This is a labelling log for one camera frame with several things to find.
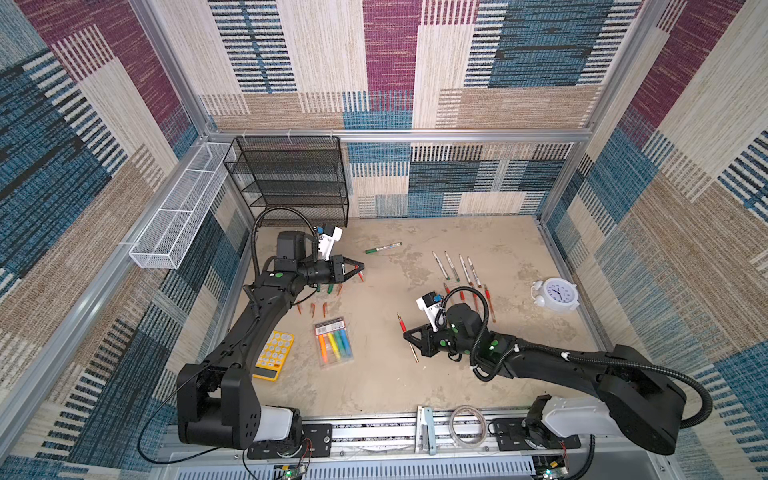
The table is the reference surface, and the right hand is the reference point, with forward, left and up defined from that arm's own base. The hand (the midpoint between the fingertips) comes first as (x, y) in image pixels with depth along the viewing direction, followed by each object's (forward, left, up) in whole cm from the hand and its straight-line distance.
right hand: (407, 339), depth 80 cm
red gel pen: (+18, -28, -10) cm, 35 cm away
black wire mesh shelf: (+58, +33, +11) cm, 68 cm away
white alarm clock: (+16, -49, -8) cm, 52 cm away
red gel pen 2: (+7, -10, +13) cm, 18 cm away
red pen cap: (+12, +11, +13) cm, 21 cm away
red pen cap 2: (+16, +29, -9) cm, 34 cm away
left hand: (+14, +11, +15) cm, 23 cm away
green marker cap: (+23, +28, -10) cm, 37 cm away
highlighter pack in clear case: (+4, +21, -9) cm, 23 cm away
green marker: (+29, -14, -8) cm, 34 cm away
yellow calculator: (0, +37, -8) cm, 38 cm away
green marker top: (+38, +11, -10) cm, 41 cm away
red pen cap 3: (+15, +25, -9) cm, 31 cm away
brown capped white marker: (+27, -25, -10) cm, 39 cm away
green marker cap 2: (+23, +24, -10) cm, 34 cm away
